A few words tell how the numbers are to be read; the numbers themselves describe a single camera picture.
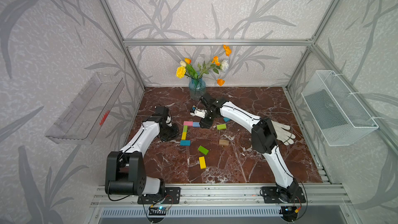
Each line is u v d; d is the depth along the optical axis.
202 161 0.83
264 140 0.57
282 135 0.95
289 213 0.72
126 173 0.42
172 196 0.73
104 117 0.65
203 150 0.88
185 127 0.97
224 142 0.91
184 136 0.94
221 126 0.99
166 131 0.74
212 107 0.69
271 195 0.73
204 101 0.77
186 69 1.00
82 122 0.67
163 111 0.71
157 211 0.72
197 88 1.05
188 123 0.99
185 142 0.91
